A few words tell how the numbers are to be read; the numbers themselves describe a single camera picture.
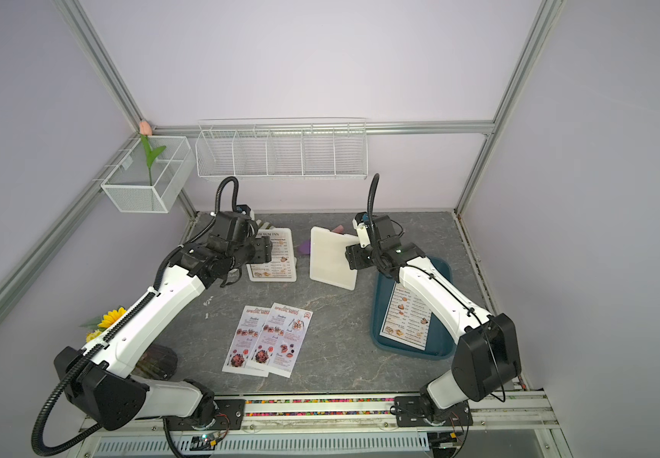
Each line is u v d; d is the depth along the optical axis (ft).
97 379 1.26
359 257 2.43
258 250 2.28
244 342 2.85
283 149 3.28
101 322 2.15
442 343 2.79
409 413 2.42
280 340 2.85
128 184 2.63
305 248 3.01
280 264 3.16
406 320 2.93
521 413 2.48
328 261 3.13
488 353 1.37
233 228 1.87
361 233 2.48
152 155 2.98
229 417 2.39
